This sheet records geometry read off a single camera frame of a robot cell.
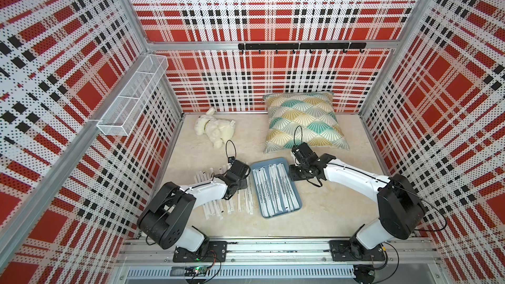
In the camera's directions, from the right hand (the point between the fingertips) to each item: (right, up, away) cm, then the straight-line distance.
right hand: (295, 173), depth 87 cm
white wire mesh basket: (-81, +26, +2) cm, 85 cm away
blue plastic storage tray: (-19, +2, +12) cm, 22 cm away
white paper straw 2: (-2, -10, +1) cm, 10 cm away
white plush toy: (-38, +19, +13) cm, 45 cm away
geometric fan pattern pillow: (+2, +26, +8) cm, 27 cm away
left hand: (-25, -4, +6) cm, 26 cm away
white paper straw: (-16, -4, +6) cm, 17 cm away
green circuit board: (-38, -31, -18) cm, 52 cm away
